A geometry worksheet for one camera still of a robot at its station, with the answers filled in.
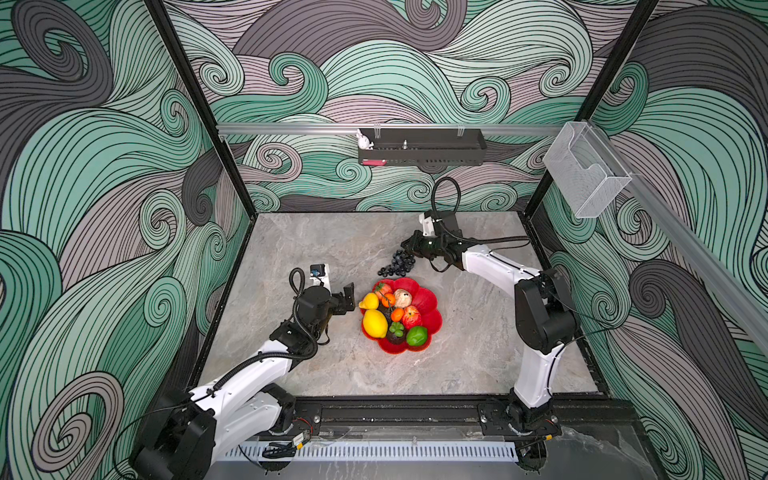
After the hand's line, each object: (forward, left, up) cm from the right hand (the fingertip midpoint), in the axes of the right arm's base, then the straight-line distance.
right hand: (397, 244), depth 92 cm
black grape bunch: (-4, -1, -4) cm, 6 cm away
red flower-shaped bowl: (-12, -8, -12) cm, 19 cm away
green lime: (-26, -5, -9) cm, 28 cm away
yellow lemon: (-22, +7, -9) cm, 25 cm away
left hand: (-14, +17, 0) cm, 22 cm away
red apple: (-20, -3, -9) cm, 22 cm away
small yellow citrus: (-16, +9, -8) cm, 19 cm away
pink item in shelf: (+18, +9, +18) cm, 27 cm away
